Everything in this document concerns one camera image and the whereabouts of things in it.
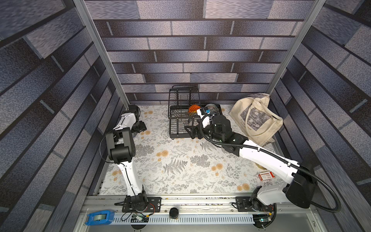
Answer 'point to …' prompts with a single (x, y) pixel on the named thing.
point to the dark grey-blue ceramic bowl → (214, 111)
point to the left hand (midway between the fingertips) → (138, 129)
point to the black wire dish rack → (184, 101)
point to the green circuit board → (261, 218)
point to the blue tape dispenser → (102, 217)
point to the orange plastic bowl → (192, 108)
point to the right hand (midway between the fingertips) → (190, 122)
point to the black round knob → (174, 213)
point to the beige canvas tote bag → (254, 118)
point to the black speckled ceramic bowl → (210, 106)
